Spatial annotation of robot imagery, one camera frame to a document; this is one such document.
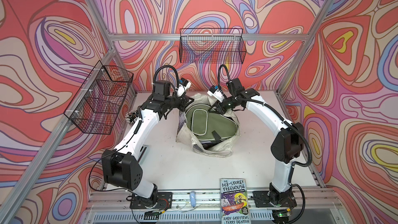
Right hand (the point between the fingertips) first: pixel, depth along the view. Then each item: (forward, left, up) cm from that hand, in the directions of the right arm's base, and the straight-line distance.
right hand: (212, 113), depth 83 cm
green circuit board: (-43, +31, -21) cm, 57 cm away
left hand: (+2, +9, +9) cm, 13 cm away
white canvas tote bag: (-12, +15, -1) cm, 19 cm away
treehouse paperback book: (-40, -8, -17) cm, 44 cm away
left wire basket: (+11, +64, +2) cm, 65 cm away
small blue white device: (-37, +11, -17) cm, 43 cm away
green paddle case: (-8, +5, +2) cm, 10 cm away
